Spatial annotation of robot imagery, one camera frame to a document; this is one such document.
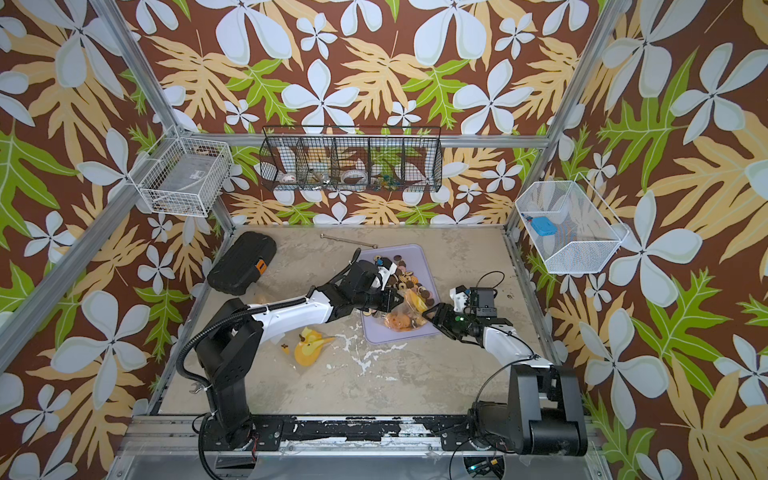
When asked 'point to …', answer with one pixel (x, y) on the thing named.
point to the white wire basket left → (183, 176)
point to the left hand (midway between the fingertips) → (406, 295)
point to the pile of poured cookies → (403, 279)
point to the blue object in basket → (543, 226)
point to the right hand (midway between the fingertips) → (427, 316)
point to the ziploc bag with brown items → (304, 346)
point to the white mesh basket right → (588, 232)
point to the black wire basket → (352, 158)
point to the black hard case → (242, 263)
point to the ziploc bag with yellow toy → (408, 315)
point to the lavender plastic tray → (413, 260)
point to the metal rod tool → (375, 246)
